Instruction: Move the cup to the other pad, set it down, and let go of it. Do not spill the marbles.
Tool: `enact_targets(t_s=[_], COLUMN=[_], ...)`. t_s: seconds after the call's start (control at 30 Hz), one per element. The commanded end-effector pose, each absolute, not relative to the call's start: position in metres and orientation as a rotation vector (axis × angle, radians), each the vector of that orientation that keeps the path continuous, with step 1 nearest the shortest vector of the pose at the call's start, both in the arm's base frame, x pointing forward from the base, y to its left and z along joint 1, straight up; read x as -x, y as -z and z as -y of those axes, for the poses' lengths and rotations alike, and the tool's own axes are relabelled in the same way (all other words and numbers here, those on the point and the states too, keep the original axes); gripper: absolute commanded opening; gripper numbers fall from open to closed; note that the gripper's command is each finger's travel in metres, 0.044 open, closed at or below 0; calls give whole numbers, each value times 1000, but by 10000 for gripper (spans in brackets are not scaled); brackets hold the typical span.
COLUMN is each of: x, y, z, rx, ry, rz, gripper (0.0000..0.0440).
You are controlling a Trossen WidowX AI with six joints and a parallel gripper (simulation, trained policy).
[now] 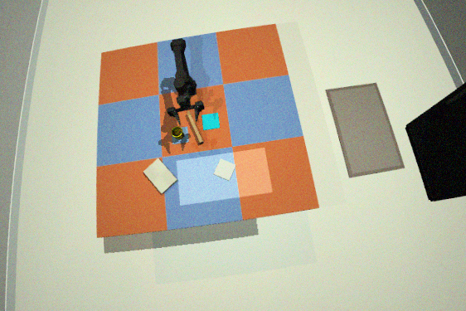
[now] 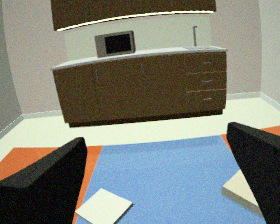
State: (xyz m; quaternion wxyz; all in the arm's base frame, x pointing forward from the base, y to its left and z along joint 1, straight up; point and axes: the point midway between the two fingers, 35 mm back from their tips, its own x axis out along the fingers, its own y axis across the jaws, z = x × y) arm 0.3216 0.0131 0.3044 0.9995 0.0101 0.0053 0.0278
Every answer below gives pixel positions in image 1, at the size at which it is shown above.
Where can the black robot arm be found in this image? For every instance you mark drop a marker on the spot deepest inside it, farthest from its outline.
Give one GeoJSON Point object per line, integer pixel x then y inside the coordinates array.
{"type": "Point", "coordinates": [183, 82]}

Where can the white flat square tile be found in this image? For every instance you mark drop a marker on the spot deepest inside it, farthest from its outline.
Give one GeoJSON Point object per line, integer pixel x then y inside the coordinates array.
{"type": "Point", "coordinates": [224, 169]}

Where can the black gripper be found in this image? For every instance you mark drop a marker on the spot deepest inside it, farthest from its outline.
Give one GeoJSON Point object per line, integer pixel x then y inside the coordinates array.
{"type": "Point", "coordinates": [198, 107]}

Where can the cream flat rectangular block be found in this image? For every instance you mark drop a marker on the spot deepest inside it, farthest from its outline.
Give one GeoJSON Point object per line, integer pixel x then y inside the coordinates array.
{"type": "Point", "coordinates": [160, 176]}

